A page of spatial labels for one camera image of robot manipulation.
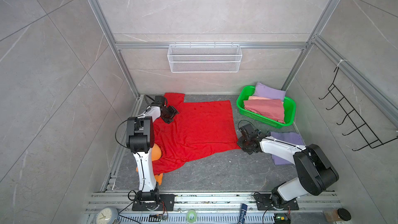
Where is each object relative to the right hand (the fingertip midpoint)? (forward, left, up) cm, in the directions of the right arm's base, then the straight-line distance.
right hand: (238, 142), depth 93 cm
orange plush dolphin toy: (-7, +48, +5) cm, 49 cm away
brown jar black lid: (-38, -34, +7) cm, 52 cm away
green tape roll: (-35, +28, 0) cm, 45 cm away
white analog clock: (-36, +65, +5) cm, 75 cm away
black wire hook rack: (-10, -44, +32) cm, 55 cm away
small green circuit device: (-38, -14, -2) cm, 41 cm away
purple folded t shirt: (+2, -34, +1) cm, 34 cm away
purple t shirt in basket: (+34, -21, +11) cm, 41 cm away
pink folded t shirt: (+19, -24, +8) cm, 32 cm away
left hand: (+23, +39, +4) cm, 45 cm away
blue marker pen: (-35, +4, +1) cm, 35 cm away
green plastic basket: (+22, -38, +6) cm, 44 cm away
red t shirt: (+13, +23, -3) cm, 27 cm away
